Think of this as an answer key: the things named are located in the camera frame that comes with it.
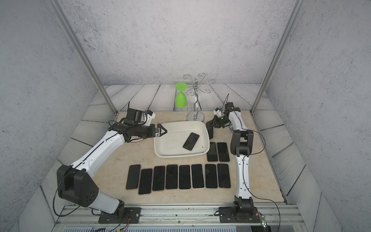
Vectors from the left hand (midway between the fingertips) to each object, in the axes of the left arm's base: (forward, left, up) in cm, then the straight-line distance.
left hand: (163, 132), depth 81 cm
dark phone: (-4, -29, -20) cm, 35 cm away
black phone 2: (-19, -19, -21) cm, 34 cm away
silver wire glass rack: (+29, -21, -18) cm, 40 cm away
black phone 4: (-17, -34, -21) cm, 43 cm away
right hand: (+19, -30, -16) cm, 38 cm away
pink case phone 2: (0, -37, -23) cm, 44 cm away
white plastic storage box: (+6, -1, -23) cm, 23 cm away
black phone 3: (-17, -26, -21) cm, 38 cm away
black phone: (-19, +11, -21) cm, 31 cm away
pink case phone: (+9, -16, -23) cm, 29 cm away
